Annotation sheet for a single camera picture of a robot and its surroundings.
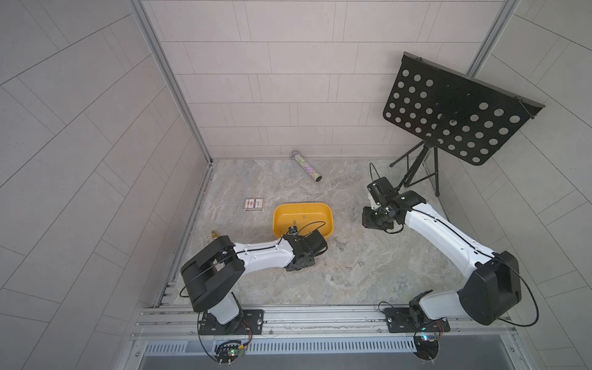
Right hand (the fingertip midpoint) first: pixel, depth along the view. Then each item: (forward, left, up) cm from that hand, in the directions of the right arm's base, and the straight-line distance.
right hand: (363, 221), depth 82 cm
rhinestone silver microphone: (+43, +23, -6) cm, 50 cm away
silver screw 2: (-15, -1, -12) cm, 19 cm away
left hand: (-8, +20, -13) cm, 26 cm away
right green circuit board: (-36, -14, -14) cm, 41 cm away
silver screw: (-12, +6, -11) cm, 17 cm away
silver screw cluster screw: (-3, +9, -11) cm, 14 cm away
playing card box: (+15, +41, -7) cm, 44 cm away
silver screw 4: (+10, +21, -10) cm, 26 cm away
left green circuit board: (-34, +47, -12) cm, 59 cm away
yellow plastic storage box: (+9, +20, -10) cm, 24 cm away
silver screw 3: (-2, +25, +2) cm, 25 cm away
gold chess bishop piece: (+2, +56, -6) cm, 57 cm away
